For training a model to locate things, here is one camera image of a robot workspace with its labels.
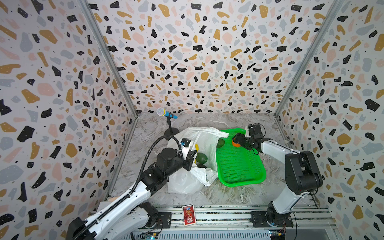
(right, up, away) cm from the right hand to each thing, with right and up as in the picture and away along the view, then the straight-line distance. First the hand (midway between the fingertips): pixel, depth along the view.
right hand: (237, 139), depth 97 cm
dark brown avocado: (-24, -15, -5) cm, 29 cm away
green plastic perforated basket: (-1, -16, -4) cm, 17 cm away
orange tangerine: (-2, -3, -7) cm, 8 cm away
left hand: (-25, -4, -24) cm, 35 cm away
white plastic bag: (-30, -20, -20) cm, 42 cm away
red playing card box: (-29, -36, -22) cm, 52 cm away
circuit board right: (+13, -44, -25) cm, 52 cm away
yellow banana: (-26, -5, -2) cm, 27 cm away
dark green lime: (-11, -3, +3) cm, 11 cm away
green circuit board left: (-48, -43, -26) cm, 70 cm away
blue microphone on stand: (-47, +17, -8) cm, 51 cm away
